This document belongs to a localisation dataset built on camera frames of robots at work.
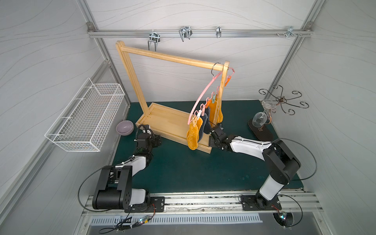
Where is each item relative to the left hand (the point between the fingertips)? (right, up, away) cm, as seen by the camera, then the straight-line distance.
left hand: (151, 135), depth 92 cm
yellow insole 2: (+44, +11, -1) cm, 46 cm away
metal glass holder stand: (+79, +1, +10) cm, 79 cm away
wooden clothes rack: (+12, +8, +17) cm, 22 cm away
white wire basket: (-25, +9, -23) cm, 35 cm away
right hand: (+41, -3, +2) cm, 41 cm away
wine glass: (+66, +10, -7) cm, 68 cm away
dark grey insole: (+33, +11, -15) cm, 38 cm away
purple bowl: (-21, +4, +10) cm, 24 cm away
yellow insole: (+26, +2, -13) cm, 30 cm away
